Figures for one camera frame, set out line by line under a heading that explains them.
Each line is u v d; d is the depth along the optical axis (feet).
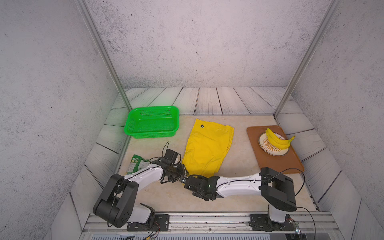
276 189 1.56
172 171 2.44
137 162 3.04
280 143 3.22
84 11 2.34
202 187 2.05
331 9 2.34
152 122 3.87
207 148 3.25
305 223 2.43
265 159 3.13
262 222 2.38
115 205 1.39
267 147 3.30
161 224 2.40
